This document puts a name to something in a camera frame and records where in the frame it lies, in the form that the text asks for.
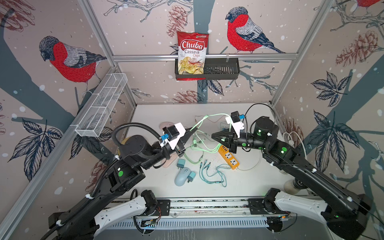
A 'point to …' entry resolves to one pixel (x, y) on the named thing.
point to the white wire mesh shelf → (92, 120)
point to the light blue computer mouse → (181, 176)
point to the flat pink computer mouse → (169, 161)
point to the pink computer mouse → (165, 124)
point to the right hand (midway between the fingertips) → (213, 136)
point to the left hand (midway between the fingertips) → (197, 125)
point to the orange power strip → (232, 162)
